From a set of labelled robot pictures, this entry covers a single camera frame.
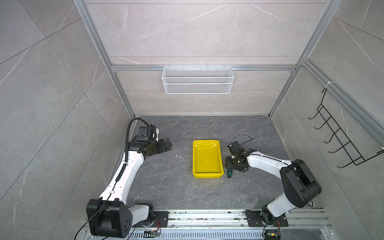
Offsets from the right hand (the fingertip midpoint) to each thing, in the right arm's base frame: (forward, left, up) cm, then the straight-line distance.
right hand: (231, 165), depth 92 cm
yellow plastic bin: (+3, +15, 0) cm, 15 cm away
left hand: (+5, +38, +18) cm, 43 cm away
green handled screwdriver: (-6, +2, +2) cm, 7 cm away
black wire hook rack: (-6, -43, +33) cm, 54 cm away
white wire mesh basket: (+49, +20, +30) cm, 61 cm away
